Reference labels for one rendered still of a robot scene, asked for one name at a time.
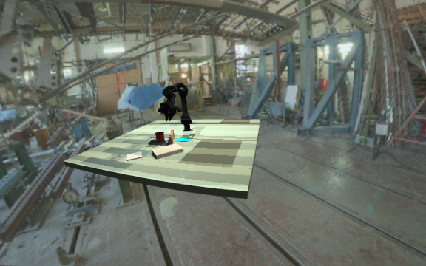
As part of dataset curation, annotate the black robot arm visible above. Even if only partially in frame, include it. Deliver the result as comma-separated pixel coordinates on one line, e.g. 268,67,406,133
160,82,192,131

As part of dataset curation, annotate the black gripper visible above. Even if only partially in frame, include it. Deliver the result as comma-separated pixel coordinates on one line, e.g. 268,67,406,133
158,99,182,121

